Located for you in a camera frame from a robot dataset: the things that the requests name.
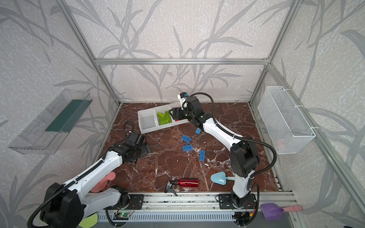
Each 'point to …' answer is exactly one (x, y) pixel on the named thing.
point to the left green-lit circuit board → (121, 216)
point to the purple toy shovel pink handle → (271, 212)
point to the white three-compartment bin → (158, 118)
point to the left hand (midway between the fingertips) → (146, 146)
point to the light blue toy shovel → (220, 177)
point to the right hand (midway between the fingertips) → (174, 106)
